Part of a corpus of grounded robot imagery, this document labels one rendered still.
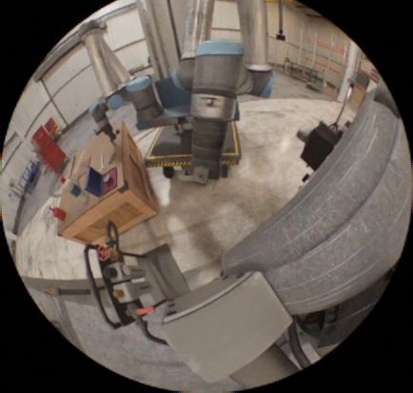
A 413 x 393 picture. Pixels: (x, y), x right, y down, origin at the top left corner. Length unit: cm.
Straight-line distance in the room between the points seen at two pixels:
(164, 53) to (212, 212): 115
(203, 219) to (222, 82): 87
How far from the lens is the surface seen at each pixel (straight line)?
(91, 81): 876
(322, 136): 31
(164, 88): 91
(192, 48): 44
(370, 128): 15
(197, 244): 93
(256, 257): 15
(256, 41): 61
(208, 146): 26
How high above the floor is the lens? 92
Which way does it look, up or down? 58 degrees down
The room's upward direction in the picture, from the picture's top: 11 degrees counter-clockwise
